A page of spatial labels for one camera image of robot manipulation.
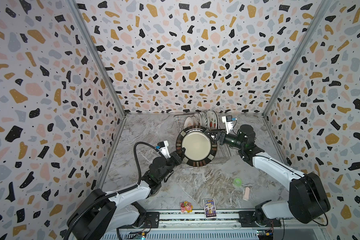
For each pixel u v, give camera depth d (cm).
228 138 72
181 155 76
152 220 74
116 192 47
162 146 73
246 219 73
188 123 103
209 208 76
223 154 78
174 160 70
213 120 98
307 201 43
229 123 72
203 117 98
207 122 92
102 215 41
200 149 80
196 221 76
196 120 102
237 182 87
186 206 76
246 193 80
